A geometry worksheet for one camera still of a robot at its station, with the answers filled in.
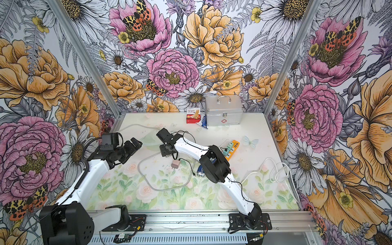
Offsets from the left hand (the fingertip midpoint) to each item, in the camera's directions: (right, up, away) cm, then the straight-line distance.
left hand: (137, 152), depth 85 cm
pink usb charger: (+20, -8, +7) cm, 22 cm away
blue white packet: (+36, +17, +27) cm, 48 cm away
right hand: (+14, -3, +12) cm, 19 cm away
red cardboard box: (+29, +22, +31) cm, 48 cm away
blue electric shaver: (+35, -12, +4) cm, 37 cm away
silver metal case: (+52, +26, +29) cm, 65 cm away
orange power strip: (+56, -1, +14) cm, 57 cm away
